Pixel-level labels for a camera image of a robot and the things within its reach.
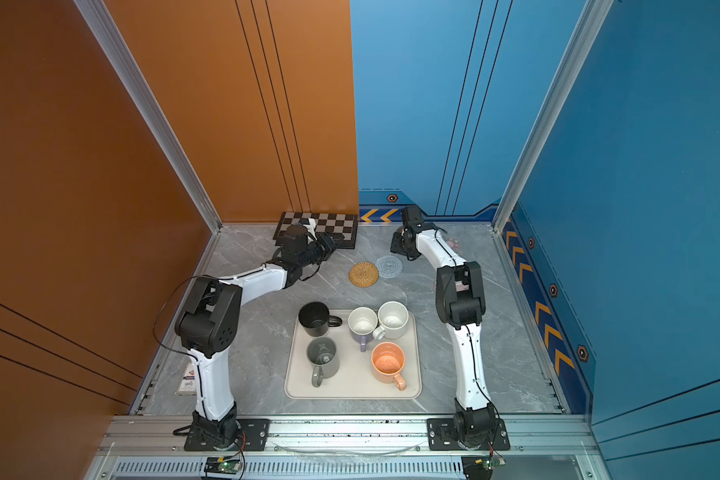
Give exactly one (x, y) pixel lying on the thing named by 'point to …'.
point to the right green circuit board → (487, 462)
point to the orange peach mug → (388, 359)
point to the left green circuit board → (222, 464)
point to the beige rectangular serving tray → (354, 378)
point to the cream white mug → (392, 319)
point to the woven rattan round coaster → (363, 274)
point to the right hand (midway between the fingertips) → (396, 247)
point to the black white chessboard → (324, 222)
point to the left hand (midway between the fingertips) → (344, 235)
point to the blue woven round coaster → (389, 266)
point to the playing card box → (188, 383)
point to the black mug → (314, 317)
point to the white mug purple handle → (362, 322)
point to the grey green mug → (322, 354)
